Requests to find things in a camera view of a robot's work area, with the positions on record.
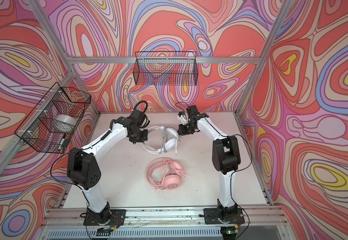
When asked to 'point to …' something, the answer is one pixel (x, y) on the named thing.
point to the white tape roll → (64, 123)
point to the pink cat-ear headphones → (173, 181)
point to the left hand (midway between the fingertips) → (147, 138)
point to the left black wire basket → (50, 126)
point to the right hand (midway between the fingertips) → (181, 135)
